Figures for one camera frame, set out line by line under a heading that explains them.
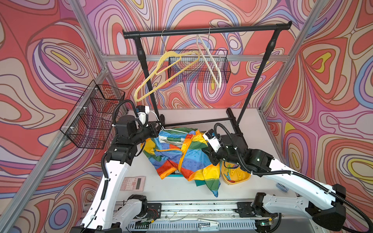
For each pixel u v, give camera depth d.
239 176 0.84
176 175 0.73
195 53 0.70
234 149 0.47
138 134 0.55
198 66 0.75
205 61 0.74
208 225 0.69
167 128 0.87
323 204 0.39
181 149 0.69
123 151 0.47
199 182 0.71
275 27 0.56
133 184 0.82
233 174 0.84
